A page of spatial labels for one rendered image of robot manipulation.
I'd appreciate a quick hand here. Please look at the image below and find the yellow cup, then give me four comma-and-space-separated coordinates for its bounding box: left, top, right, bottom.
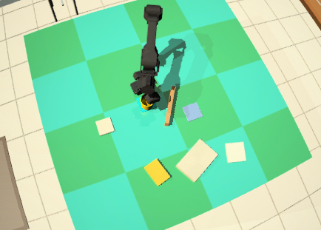
141, 95, 153, 110

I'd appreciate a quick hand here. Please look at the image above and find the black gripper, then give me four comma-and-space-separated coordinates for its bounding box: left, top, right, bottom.
133, 71, 161, 104

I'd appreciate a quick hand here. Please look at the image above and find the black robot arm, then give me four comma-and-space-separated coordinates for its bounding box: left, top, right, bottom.
130, 4, 163, 95

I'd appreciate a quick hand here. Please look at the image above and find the yellow rectangular block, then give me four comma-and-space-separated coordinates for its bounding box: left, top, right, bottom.
144, 159, 170, 186

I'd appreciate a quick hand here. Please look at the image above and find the cream square block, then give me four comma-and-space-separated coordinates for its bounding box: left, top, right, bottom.
96, 118, 115, 136

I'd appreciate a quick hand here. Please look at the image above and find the tan wooden plank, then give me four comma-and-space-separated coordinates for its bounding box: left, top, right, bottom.
164, 86, 175, 126

